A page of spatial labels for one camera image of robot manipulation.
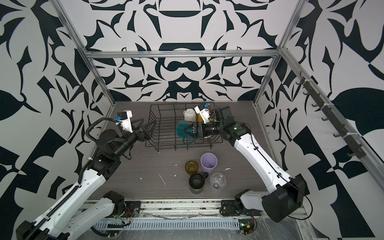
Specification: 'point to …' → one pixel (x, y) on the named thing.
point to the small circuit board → (246, 226)
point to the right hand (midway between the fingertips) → (189, 129)
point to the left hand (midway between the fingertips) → (149, 117)
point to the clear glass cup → (218, 180)
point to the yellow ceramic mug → (200, 119)
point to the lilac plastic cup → (208, 162)
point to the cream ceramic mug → (189, 115)
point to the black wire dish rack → (164, 135)
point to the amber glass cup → (191, 166)
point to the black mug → (196, 180)
